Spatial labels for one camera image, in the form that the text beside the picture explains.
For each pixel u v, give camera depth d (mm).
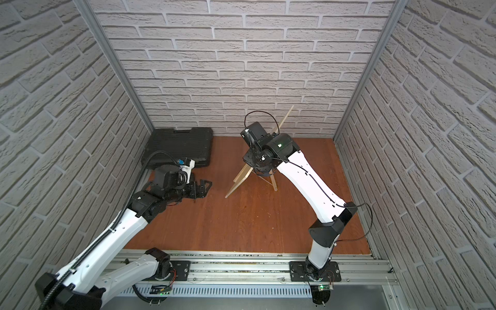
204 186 672
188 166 664
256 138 502
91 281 405
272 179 917
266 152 453
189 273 741
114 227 450
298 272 737
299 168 438
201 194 657
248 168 631
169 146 1068
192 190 654
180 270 729
